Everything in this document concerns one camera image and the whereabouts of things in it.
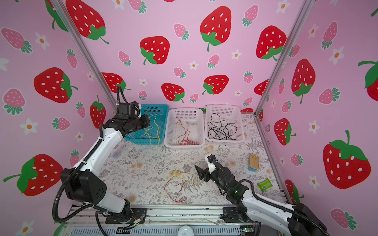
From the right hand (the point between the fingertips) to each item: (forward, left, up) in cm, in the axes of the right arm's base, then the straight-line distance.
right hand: (200, 162), depth 78 cm
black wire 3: (+27, -3, -9) cm, 29 cm away
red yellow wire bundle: (-3, +7, -15) cm, 17 cm away
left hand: (+18, +31, +12) cm, 38 cm away
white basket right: (+50, -20, -9) cm, 54 cm away
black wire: (+34, -15, -13) cm, 39 cm away
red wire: (-16, +8, -14) cm, 23 cm away
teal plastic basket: (+13, +28, +5) cm, 31 cm away
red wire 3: (+23, +13, -13) cm, 29 cm away
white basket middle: (+34, +15, -12) cm, 39 cm away
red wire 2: (+27, +17, -13) cm, 34 cm away
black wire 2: (+42, -18, -14) cm, 48 cm away
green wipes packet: (-2, -38, -14) cm, 41 cm away
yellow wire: (+14, +27, +5) cm, 31 cm away
